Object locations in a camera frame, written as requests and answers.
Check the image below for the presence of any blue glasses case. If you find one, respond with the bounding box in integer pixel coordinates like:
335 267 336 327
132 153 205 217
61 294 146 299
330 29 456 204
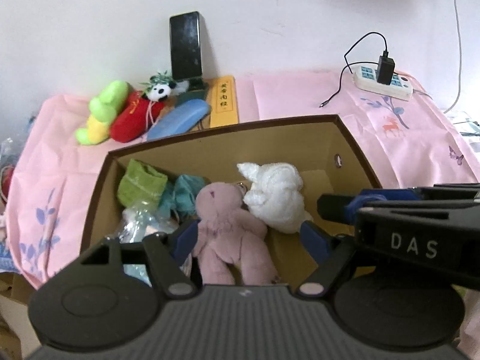
146 99 211 141

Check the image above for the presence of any pink floral tablecloth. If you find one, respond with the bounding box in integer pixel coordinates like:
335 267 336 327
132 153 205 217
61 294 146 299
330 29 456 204
5 68 480 360

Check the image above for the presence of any white fluffy plush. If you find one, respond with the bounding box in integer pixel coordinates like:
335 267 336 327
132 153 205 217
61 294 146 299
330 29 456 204
237 163 313 234

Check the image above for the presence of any black charger cable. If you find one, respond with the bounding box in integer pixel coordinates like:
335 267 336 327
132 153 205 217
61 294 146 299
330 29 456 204
319 31 390 109

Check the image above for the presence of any black charger plug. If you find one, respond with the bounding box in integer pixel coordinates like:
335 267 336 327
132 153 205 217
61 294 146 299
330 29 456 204
376 49 395 86

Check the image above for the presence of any pink plush bear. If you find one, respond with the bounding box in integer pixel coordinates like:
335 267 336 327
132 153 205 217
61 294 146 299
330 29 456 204
192 182 279 286

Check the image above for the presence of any red plush pouch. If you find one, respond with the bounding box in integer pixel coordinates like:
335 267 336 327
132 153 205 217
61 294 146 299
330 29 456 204
110 91 165 143

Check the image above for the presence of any white power strip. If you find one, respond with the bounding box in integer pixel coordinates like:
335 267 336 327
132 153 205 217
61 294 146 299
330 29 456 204
353 64 414 102

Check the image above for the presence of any green knitted cloth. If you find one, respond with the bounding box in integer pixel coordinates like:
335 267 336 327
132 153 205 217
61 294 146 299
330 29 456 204
117 159 168 209

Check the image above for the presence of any black smartphone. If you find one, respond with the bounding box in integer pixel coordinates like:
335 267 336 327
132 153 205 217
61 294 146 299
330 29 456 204
169 11 203 80

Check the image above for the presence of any brown cardboard box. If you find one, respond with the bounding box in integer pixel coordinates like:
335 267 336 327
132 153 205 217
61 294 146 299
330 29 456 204
79 113 383 293

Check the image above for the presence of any small panda plush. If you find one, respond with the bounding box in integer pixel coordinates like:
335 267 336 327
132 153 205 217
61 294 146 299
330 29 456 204
142 71 191 102

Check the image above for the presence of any green yellow caterpillar plush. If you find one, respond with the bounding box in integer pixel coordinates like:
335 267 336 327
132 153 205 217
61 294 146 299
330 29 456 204
76 80 130 146

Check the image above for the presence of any teal cloth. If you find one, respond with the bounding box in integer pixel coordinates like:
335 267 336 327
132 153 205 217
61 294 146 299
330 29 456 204
157 174 207 221

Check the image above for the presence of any black phone stand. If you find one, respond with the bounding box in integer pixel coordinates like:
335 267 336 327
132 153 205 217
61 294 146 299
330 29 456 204
176 78 208 107

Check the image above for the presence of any white wall cable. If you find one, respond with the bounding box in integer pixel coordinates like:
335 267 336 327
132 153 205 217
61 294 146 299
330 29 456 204
443 0 463 115

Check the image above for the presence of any clear plastic bag package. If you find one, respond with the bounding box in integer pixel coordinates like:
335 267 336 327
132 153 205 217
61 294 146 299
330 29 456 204
113 202 192 286

